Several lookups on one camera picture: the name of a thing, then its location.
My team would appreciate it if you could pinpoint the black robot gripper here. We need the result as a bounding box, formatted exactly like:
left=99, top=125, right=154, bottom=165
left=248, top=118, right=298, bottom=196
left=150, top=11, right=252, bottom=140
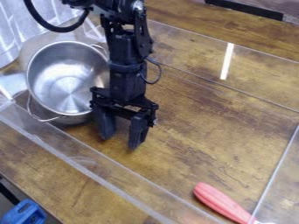
left=89, top=61, right=159, bottom=150

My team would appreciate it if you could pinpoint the blue plastic object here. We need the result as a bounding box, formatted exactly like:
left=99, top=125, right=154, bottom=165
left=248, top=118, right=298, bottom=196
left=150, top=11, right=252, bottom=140
left=0, top=199, right=47, bottom=224

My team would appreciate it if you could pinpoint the black bar on table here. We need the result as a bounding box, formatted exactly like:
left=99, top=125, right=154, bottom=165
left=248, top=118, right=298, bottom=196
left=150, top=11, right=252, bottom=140
left=204, top=0, right=284, bottom=21

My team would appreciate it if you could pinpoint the red ridged plastic object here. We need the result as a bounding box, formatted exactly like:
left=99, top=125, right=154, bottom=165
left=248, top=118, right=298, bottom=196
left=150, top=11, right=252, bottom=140
left=194, top=182, right=251, bottom=224

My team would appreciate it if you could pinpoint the clear acrylic enclosure wall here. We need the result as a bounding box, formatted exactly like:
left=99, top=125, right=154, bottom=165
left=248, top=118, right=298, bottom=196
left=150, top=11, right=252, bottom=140
left=0, top=11, right=299, bottom=224

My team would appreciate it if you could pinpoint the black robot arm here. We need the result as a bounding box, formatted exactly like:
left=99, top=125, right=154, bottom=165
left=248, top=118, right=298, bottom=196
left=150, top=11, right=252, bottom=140
left=61, top=0, right=159, bottom=150

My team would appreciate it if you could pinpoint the silver metal pot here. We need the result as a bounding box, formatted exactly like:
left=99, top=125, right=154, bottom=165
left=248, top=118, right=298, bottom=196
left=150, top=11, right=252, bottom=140
left=25, top=41, right=109, bottom=125

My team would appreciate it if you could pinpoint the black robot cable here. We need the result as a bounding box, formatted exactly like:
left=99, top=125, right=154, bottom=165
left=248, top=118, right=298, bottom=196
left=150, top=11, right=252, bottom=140
left=23, top=0, right=164, bottom=86

